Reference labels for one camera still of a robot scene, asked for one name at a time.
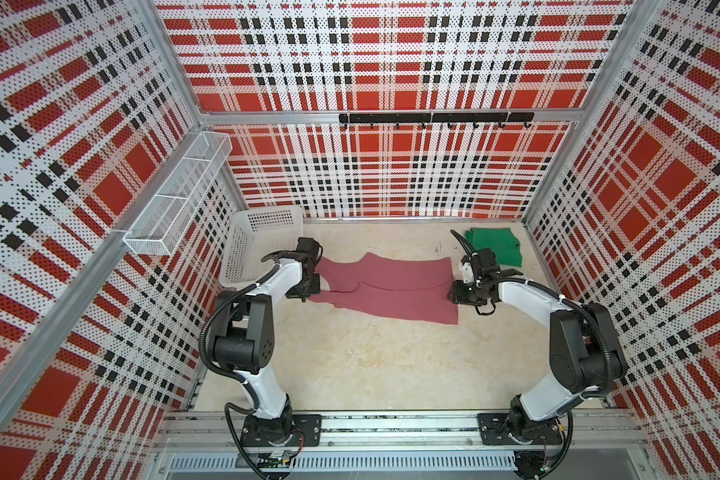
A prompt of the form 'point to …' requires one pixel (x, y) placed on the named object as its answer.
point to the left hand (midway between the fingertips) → (304, 296)
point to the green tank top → (501, 241)
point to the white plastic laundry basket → (253, 234)
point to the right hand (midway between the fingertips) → (455, 297)
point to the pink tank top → (407, 289)
